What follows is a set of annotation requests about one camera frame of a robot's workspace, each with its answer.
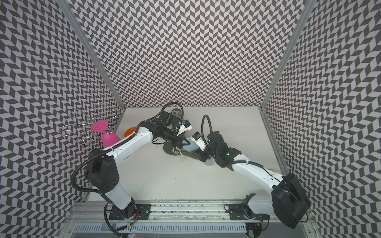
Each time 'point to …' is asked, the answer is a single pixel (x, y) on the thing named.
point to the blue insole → (193, 147)
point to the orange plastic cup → (130, 131)
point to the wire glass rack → (80, 123)
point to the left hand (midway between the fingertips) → (187, 144)
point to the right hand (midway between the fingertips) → (195, 151)
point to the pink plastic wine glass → (108, 139)
